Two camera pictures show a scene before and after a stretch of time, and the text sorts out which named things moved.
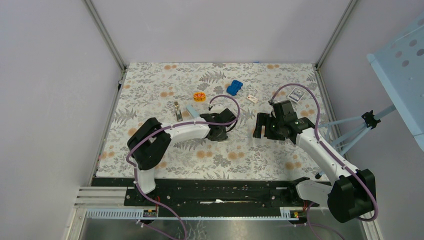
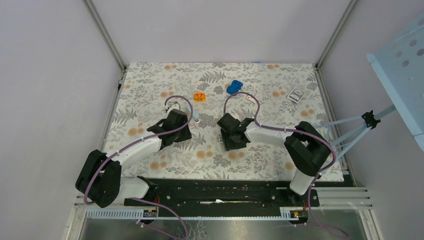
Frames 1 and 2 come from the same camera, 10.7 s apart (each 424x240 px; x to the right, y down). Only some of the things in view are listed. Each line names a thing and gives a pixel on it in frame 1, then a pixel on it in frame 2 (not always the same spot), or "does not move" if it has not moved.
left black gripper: [223, 136] → [186, 135]
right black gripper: [264, 119] → [227, 144]
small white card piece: [252, 98] does not move
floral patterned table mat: [169, 93] does not move
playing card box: [296, 95] does not move
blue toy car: [235, 86] does not move
